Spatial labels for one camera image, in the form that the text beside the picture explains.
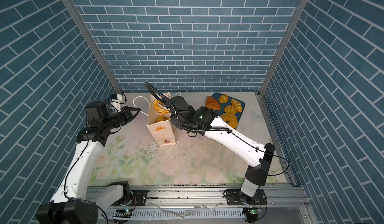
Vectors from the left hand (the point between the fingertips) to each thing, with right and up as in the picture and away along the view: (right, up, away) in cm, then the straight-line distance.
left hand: (141, 109), depth 73 cm
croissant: (+57, +3, +38) cm, 69 cm away
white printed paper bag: (+9, -13, +6) cm, 17 cm away
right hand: (+19, -1, -3) cm, 19 cm away
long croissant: (+4, -6, +23) cm, 24 cm away
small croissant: (+51, -1, +32) cm, 60 cm away
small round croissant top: (+48, +7, +42) cm, 64 cm away
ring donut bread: (+6, 0, +10) cm, 12 cm away
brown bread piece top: (+38, +3, +36) cm, 52 cm away
